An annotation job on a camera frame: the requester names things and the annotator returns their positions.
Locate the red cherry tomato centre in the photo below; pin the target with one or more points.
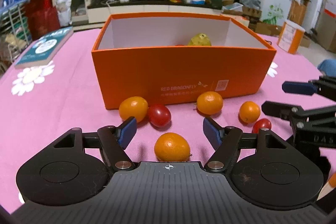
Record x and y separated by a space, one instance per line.
159 115

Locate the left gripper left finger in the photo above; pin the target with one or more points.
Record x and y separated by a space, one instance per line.
77 165

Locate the red cherry tomato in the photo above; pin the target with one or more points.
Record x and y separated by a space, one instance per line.
262 123
159 115

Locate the orange kumquat by box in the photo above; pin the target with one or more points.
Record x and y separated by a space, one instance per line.
210 103

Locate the yellow green fruit in box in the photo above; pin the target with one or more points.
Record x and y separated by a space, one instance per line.
200 39

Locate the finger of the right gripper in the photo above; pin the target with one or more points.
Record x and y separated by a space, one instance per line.
324 86
320 119

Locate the white tv cabinet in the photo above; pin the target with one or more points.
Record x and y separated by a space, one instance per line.
100 15

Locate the red cherry tomato right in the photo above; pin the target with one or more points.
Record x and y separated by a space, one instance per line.
262 123

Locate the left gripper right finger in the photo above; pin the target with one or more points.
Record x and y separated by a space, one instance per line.
262 168

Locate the pink floral tablecloth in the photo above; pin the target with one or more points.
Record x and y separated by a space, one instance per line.
68 95

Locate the orange kumquat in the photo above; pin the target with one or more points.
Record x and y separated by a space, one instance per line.
249 112
133 107
172 147
210 103

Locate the orange white paper pack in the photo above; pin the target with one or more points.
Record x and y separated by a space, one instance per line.
290 37

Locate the orange cardboard box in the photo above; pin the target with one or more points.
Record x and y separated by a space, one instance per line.
147 54

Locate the red gift bag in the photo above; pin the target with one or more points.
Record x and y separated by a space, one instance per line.
42 17

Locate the teal book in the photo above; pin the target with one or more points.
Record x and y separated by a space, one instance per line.
44 49

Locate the white wire cart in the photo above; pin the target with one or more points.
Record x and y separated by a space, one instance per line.
15 32

